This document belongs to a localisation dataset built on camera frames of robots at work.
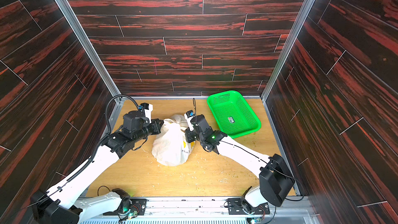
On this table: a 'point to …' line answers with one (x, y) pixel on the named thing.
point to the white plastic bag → (171, 147)
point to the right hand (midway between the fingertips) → (190, 127)
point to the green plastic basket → (235, 116)
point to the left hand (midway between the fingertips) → (165, 121)
